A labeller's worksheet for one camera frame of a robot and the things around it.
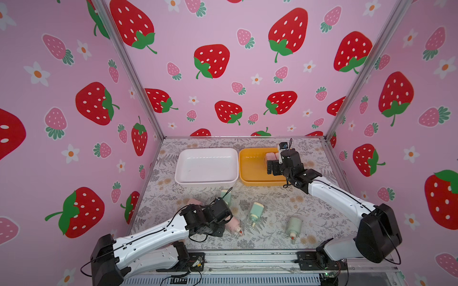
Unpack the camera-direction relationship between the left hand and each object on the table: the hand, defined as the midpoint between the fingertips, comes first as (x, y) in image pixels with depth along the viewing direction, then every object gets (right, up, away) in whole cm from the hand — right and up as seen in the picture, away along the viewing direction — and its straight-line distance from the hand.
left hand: (223, 229), depth 75 cm
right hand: (+29, +30, +11) cm, 43 cm away
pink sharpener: (-16, +9, +13) cm, 23 cm away
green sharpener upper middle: (+2, +11, +10) cm, 15 cm away
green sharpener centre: (+15, +5, +7) cm, 17 cm away
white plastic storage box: (-12, +25, +30) cm, 40 cm away
